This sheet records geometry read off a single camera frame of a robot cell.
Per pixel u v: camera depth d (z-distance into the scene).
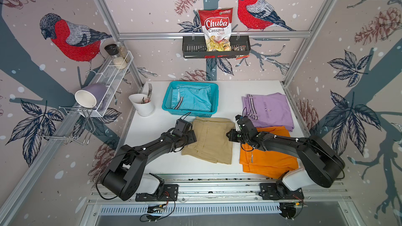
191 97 1.07
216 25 0.80
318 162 0.44
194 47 0.95
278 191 0.66
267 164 0.80
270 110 1.04
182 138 0.73
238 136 0.78
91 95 0.60
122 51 0.85
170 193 0.73
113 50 0.78
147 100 1.01
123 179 0.42
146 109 1.00
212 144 0.88
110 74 0.84
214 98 1.11
